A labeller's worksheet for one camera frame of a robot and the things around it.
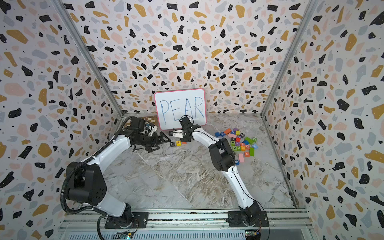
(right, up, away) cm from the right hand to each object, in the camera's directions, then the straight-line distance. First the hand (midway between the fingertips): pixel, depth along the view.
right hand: (183, 133), depth 107 cm
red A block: (+1, -7, -4) cm, 8 cm away
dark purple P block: (-7, -7, -4) cm, 11 cm away
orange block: (+32, +1, +4) cm, 32 cm away
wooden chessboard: (-26, +11, +10) cm, 29 cm away
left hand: (-7, -4, -22) cm, 23 cm away
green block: (+48, -6, -1) cm, 48 cm away
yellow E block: (-3, -7, -4) cm, 8 cm away
